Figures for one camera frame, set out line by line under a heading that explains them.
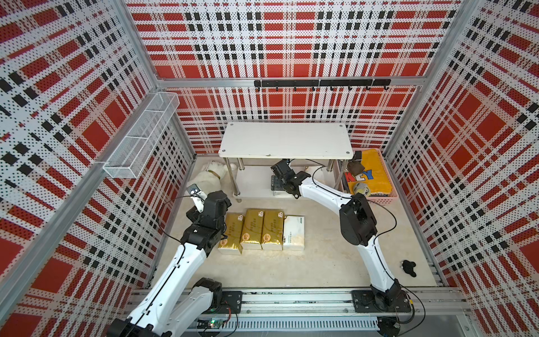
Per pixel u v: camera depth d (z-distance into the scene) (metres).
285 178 0.76
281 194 0.93
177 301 0.45
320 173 0.98
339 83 0.88
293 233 0.86
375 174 1.02
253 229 0.84
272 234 0.84
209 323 0.70
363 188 0.93
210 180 1.00
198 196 0.63
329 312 0.72
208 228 0.56
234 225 0.86
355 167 1.03
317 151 0.75
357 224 0.56
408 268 0.81
